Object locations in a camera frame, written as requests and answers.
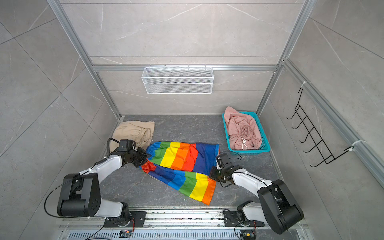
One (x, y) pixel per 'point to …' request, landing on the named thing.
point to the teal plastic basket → (265, 146)
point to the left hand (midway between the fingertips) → (150, 151)
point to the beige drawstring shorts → (140, 132)
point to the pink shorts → (244, 134)
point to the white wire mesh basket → (177, 80)
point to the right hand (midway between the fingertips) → (209, 173)
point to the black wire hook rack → (313, 135)
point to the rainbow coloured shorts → (184, 166)
